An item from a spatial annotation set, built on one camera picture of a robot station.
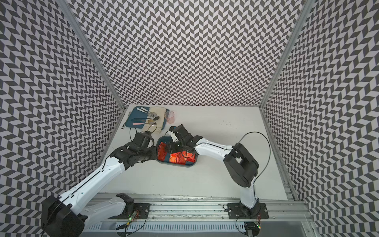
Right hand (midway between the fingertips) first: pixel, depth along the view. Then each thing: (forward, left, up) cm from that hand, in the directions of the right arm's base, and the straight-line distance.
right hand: (167, 150), depth 84 cm
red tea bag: (-3, -10, -2) cm, 11 cm away
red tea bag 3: (-1, +3, 0) cm, 3 cm away
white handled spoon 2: (+38, +21, -8) cm, 44 cm away
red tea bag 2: (-4, -7, -1) cm, 8 cm away
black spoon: (+32, +15, -8) cm, 36 cm away
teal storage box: (+4, 0, +6) cm, 7 cm away
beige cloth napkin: (+26, +13, -11) cm, 31 cm away
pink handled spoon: (+27, +27, -8) cm, 39 cm away
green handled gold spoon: (+30, +19, -9) cm, 37 cm away
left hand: (-3, +6, +2) cm, 7 cm away
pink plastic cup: (+33, +4, -7) cm, 33 cm away
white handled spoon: (+42, +28, -11) cm, 52 cm away
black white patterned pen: (+26, +38, -9) cm, 47 cm away
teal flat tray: (+33, +29, -9) cm, 45 cm away
